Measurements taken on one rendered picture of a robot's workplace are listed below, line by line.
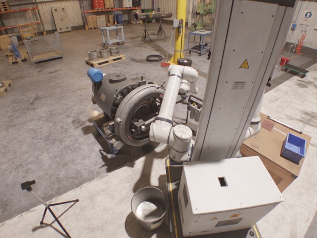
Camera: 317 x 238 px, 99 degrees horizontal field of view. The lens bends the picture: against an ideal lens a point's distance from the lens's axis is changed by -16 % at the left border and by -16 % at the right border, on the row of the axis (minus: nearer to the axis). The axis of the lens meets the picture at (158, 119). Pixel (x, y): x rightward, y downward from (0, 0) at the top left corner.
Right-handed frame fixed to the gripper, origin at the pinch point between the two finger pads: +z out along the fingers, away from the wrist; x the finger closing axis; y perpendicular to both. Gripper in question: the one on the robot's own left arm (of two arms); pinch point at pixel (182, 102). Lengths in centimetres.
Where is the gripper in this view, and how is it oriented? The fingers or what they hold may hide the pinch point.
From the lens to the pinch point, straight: 234.2
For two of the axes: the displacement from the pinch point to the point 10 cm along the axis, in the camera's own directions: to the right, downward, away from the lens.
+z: 0.0, 7.9, 6.1
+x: -2.1, -6.0, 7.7
